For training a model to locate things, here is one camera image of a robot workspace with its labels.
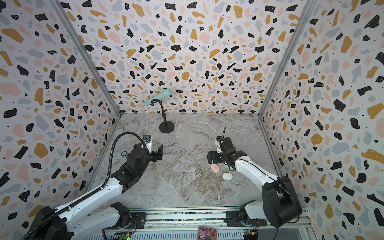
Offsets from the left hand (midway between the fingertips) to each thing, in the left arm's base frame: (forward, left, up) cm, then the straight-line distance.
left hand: (155, 141), depth 80 cm
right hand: (-1, -32, -11) cm, 34 cm away
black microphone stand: (+28, +1, -21) cm, 35 cm away
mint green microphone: (+26, -4, +12) cm, 29 cm away
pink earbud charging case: (-7, -33, -19) cm, 39 cm away
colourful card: (-39, -26, -19) cm, 51 cm away
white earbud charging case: (-12, -40, -20) cm, 46 cm away
